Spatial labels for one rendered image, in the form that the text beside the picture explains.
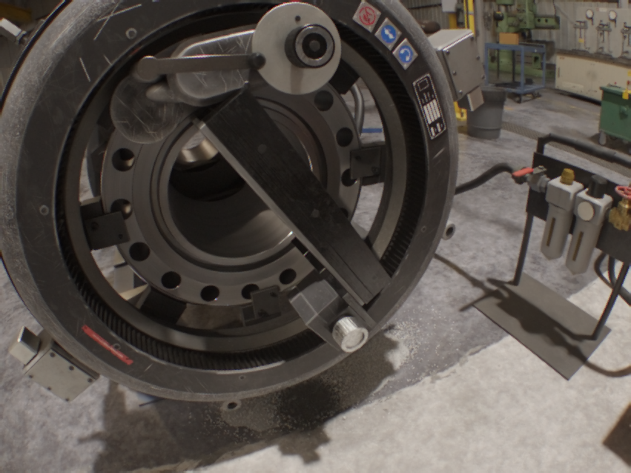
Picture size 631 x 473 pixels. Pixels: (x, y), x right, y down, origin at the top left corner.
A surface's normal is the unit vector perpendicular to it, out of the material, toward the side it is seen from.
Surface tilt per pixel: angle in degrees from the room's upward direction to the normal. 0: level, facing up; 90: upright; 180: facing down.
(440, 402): 0
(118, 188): 90
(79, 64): 90
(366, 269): 90
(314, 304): 29
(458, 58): 90
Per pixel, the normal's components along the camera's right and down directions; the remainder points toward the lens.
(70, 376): 0.43, 0.41
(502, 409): -0.11, -0.86
